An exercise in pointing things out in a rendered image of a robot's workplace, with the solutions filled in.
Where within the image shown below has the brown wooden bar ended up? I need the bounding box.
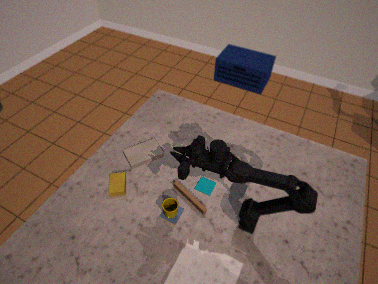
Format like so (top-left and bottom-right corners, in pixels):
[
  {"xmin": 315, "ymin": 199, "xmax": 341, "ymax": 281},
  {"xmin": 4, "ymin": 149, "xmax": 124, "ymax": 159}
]
[{"xmin": 174, "ymin": 181, "xmax": 207, "ymax": 215}]

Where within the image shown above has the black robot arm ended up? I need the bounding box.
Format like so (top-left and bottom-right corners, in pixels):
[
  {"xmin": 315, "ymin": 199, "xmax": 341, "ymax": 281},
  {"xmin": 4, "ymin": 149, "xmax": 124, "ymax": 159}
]
[{"xmin": 190, "ymin": 139, "xmax": 318, "ymax": 235}]

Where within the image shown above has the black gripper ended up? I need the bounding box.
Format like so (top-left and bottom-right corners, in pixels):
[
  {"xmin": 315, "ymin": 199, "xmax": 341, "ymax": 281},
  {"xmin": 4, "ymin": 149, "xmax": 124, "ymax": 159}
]
[{"xmin": 170, "ymin": 145, "xmax": 210, "ymax": 180}]

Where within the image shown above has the yellow rectangular block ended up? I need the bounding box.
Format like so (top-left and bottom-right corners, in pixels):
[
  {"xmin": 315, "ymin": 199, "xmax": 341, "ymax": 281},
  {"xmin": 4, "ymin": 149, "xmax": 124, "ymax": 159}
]
[{"xmin": 109, "ymin": 172, "xmax": 126, "ymax": 197}]

